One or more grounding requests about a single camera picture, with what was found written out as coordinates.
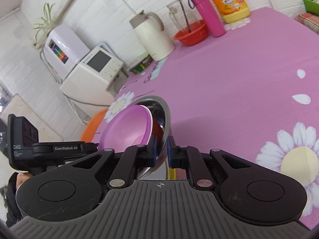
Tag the black stirring stick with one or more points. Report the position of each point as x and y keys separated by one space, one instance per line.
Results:
x=185 y=16

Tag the purple plastic bowl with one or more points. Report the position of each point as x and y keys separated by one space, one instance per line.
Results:
x=132 y=126

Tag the white water dispenser machine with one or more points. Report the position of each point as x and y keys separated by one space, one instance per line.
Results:
x=96 y=79

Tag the pink floral tablecloth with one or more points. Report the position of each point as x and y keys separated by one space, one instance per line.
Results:
x=252 y=92

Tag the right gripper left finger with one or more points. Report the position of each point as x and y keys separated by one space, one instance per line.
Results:
x=133 y=158

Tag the yellow plastic plate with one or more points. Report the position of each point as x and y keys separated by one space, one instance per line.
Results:
x=177 y=174

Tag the green patterned paper bowl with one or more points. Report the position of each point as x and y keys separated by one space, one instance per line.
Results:
x=140 y=63

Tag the potted spider plant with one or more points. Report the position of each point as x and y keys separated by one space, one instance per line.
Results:
x=44 y=25

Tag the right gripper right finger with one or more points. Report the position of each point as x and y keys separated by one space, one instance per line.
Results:
x=189 y=159

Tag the stainless steel bowl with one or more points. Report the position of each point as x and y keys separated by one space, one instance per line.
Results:
x=160 y=111

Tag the pink thermos bottle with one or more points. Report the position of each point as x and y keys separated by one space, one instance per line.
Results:
x=209 y=15

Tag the person's left hand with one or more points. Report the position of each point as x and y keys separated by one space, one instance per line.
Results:
x=21 y=178

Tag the green box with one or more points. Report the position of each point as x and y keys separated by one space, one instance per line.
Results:
x=311 y=6

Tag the red white ceramic bowl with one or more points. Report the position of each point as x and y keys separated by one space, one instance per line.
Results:
x=157 y=131

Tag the cream thermos jug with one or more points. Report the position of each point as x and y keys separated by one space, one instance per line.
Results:
x=150 y=30

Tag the red plastic basket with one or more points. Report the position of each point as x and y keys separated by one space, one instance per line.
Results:
x=199 y=32

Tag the orange plastic basin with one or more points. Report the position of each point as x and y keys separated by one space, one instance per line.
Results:
x=91 y=128

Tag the glass pitcher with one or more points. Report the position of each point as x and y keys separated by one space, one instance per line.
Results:
x=176 y=14

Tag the white water purifier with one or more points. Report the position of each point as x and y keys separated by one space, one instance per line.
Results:
x=63 y=50

